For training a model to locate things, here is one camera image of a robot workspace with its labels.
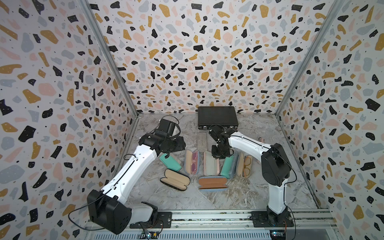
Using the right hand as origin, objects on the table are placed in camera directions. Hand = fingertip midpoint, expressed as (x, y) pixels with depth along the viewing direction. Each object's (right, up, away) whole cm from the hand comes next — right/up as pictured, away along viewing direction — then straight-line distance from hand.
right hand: (215, 157), depth 91 cm
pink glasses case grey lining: (-2, -5, -1) cm, 6 cm away
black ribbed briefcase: (+11, +27, +29) cm, 41 cm away
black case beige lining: (-23, -12, -5) cm, 27 cm away
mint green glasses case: (-28, -4, +2) cm, 28 cm away
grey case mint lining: (+9, -4, -2) cm, 10 cm away
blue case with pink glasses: (-14, -3, +2) cm, 15 cm away
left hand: (-18, +9, -13) cm, 24 cm away
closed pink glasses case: (+34, +9, +14) cm, 38 cm away
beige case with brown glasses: (+18, -5, +2) cm, 19 cm away
